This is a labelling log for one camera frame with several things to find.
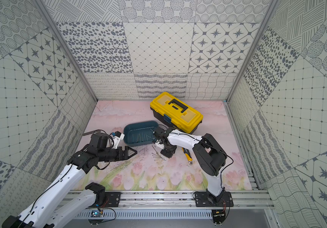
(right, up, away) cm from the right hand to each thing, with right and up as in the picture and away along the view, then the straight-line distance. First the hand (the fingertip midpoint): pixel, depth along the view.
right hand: (172, 152), depth 89 cm
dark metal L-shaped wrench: (-58, +11, +12) cm, 61 cm away
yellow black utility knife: (+10, -2, 0) cm, 10 cm away
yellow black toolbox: (-3, +28, +4) cm, 29 cm away
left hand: (-22, +6, -15) cm, 28 cm away
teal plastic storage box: (-24, +11, +10) cm, 28 cm away
